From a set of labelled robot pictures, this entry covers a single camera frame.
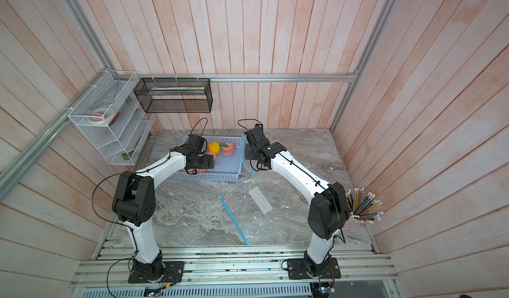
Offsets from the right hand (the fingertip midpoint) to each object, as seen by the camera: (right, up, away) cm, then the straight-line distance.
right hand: (251, 149), depth 87 cm
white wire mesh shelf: (-52, +4, -9) cm, 53 cm away
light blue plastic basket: (-13, -10, +14) cm, 22 cm away
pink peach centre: (-20, -3, +17) cm, 27 cm away
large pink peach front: (-23, -10, +2) cm, 25 cm away
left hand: (-24, -8, +10) cm, 27 cm away
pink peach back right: (-12, -1, +19) cm, 22 cm away
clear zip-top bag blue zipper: (+1, -12, -4) cm, 12 cm away
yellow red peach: (-20, +1, +18) cm, 27 cm away
